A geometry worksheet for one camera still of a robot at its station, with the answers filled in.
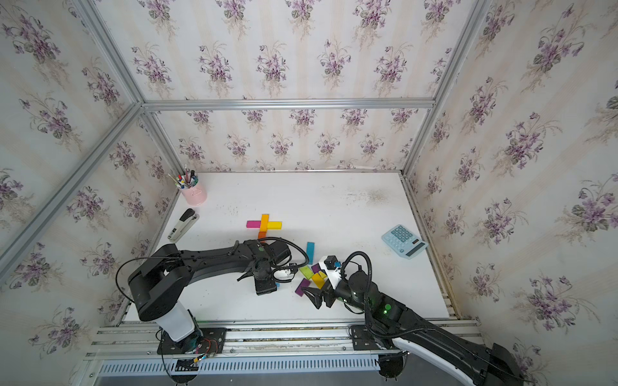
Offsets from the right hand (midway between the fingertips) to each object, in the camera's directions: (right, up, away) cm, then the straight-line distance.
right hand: (315, 279), depth 74 cm
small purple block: (0, -1, +14) cm, 14 cm away
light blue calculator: (+36, +7, +19) cm, 41 cm away
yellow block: (-17, +13, +29) cm, 36 cm away
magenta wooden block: (-26, +14, +27) cm, 40 cm away
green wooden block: (-3, -2, +12) cm, 12 cm away
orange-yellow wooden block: (-21, +15, +27) cm, 37 cm away
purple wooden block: (-4, -5, +10) cm, 12 cm away
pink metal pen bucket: (-51, +27, +28) cm, 64 cm away
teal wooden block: (-1, +5, +19) cm, 19 cm away
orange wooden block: (-21, +10, +22) cm, 33 cm away
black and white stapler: (-54, +13, +24) cm, 61 cm away
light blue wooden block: (-12, -2, +1) cm, 12 cm away
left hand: (-16, -6, +12) cm, 21 cm away
